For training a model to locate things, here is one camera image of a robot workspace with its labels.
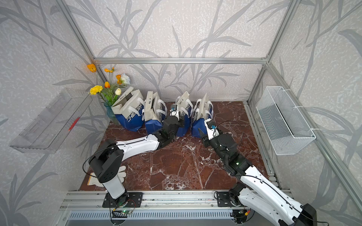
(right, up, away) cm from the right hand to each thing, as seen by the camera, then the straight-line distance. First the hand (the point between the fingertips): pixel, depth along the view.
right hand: (204, 125), depth 71 cm
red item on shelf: (-64, +1, -4) cm, 64 cm away
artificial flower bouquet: (-60, +20, +19) cm, 66 cm away
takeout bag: (-45, +8, +15) cm, 49 cm away
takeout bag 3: (-11, +7, +16) cm, 20 cm away
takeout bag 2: (-29, +7, +13) cm, 32 cm away
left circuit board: (-40, -44, -1) cm, 59 cm away
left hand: (-13, +7, +14) cm, 21 cm away
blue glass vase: (-62, +5, +25) cm, 67 cm away
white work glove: (-63, -33, +9) cm, 71 cm away
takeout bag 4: (0, +8, +10) cm, 13 cm away
